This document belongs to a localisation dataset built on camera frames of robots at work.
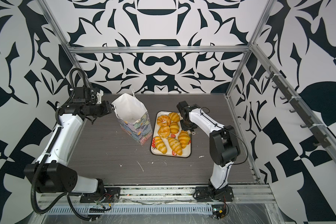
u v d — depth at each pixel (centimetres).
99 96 70
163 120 104
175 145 87
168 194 76
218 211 71
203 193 74
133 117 102
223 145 48
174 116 102
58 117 49
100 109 67
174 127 96
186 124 82
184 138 91
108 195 73
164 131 94
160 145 89
